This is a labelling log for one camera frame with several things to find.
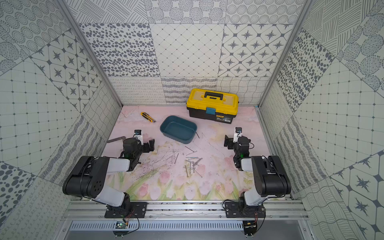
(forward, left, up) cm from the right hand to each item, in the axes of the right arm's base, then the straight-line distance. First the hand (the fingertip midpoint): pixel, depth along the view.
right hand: (233, 136), depth 95 cm
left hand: (-2, +57, +1) cm, 57 cm away
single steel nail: (-13, +37, -7) cm, 40 cm away
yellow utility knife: (+19, +62, -3) cm, 65 cm away
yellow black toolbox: (+20, +13, +10) cm, 26 cm away
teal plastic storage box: (+12, +39, -8) cm, 41 cm away
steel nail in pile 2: (-21, +28, -7) cm, 35 cm away
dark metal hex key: (+1, +75, -4) cm, 75 cm away
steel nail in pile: (-22, +23, -6) cm, 32 cm away
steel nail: (-6, +29, -6) cm, 30 cm away
